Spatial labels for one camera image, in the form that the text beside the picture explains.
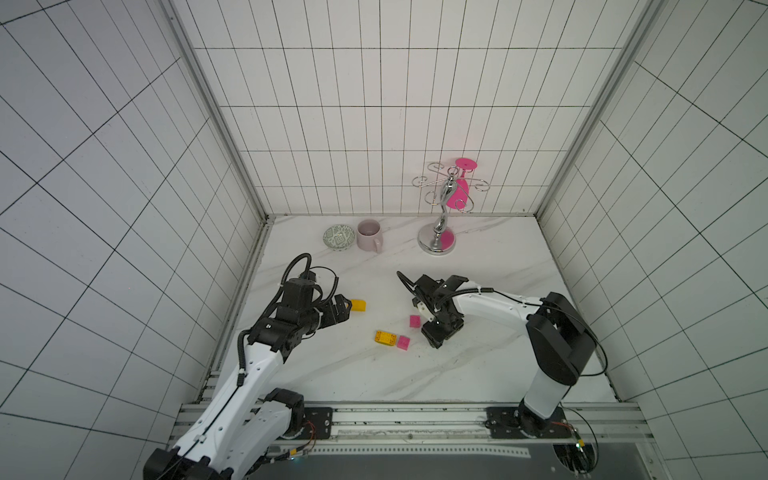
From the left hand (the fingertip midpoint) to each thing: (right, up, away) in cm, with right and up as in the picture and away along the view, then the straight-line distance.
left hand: (335, 314), depth 80 cm
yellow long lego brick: (+14, -9, +6) cm, 18 cm away
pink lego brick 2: (+19, -10, +6) cm, 22 cm away
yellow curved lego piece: (+5, -1, +15) cm, 16 cm away
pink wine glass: (+39, +35, +21) cm, 56 cm away
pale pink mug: (+8, +22, +25) cm, 34 cm away
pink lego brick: (+23, -5, +10) cm, 25 cm away
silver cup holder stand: (+34, +21, +31) cm, 50 cm away
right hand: (+29, -7, +8) cm, 31 cm away
